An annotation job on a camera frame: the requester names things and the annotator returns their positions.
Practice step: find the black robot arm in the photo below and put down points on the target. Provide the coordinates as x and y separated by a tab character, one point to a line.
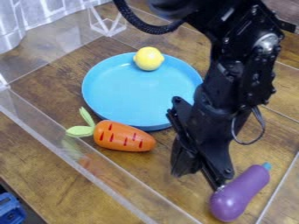
244	35

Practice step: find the blue object bottom left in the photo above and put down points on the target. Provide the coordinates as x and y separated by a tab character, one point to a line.
12	213

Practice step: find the white curtain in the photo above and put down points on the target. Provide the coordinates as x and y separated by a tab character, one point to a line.
21	15

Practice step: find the purple toy eggplant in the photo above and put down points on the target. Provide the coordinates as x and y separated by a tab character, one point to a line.
229	200

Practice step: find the orange toy carrot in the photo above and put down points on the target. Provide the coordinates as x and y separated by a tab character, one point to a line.
112	135

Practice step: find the clear acrylic front wall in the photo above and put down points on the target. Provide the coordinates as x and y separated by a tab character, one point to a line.
135	195

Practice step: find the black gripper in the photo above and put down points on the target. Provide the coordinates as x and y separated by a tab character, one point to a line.
203	136

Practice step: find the blue round tray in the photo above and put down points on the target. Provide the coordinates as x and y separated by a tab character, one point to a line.
132	96

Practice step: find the yellow toy lemon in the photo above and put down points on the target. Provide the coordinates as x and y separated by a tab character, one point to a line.
148	58

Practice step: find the clear acrylic triangle stand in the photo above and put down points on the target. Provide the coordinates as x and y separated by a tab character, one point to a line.
107	27

